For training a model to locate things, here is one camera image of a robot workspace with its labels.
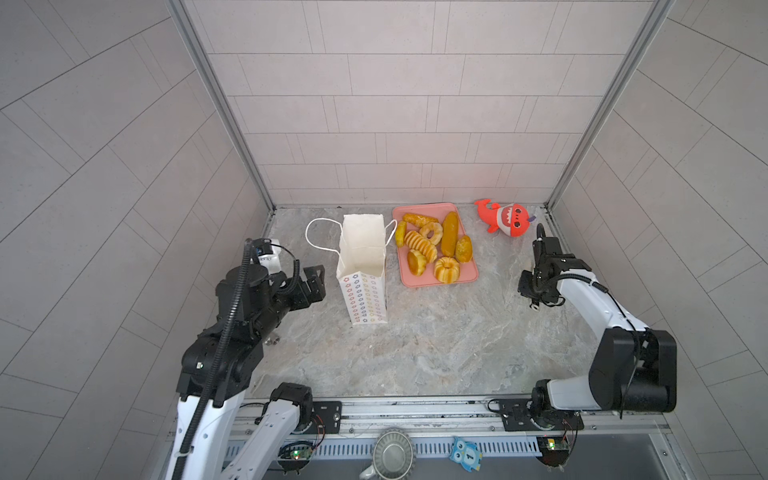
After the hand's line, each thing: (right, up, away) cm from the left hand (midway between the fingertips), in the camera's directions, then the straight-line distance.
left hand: (314, 269), depth 62 cm
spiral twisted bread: (+24, +4, +38) cm, 45 cm away
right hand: (+55, -9, +26) cm, 62 cm away
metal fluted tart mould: (+17, -42, +4) cm, 45 cm away
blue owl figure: (+33, -41, +4) cm, 53 cm away
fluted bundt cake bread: (+33, -5, +32) cm, 46 cm away
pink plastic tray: (+24, +13, +46) cm, 53 cm away
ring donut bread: (+29, +8, +43) cm, 52 cm away
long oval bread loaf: (+36, +7, +42) cm, 55 cm away
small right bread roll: (+40, +2, +38) cm, 55 cm away
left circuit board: (-5, -41, +4) cm, 41 cm away
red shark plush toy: (+57, +12, +42) cm, 71 cm away
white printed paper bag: (+5, -4, +36) cm, 37 cm away
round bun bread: (+23, -2, +32) cm, 40 cm away
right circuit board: (+53, -43, +6) cm, 69 cm away
